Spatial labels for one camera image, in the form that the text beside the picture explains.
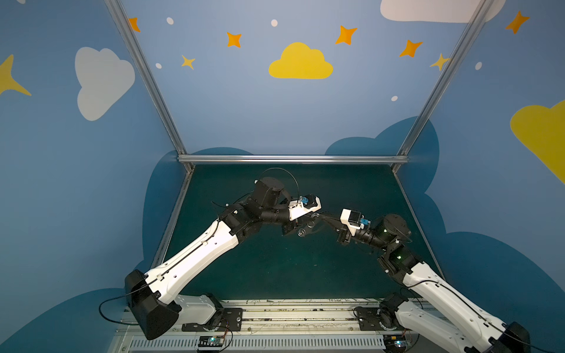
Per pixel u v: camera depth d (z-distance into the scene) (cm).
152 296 38
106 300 38
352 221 52
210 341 71
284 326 73
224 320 73
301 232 71
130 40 74
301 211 56
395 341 72
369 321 75
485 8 69
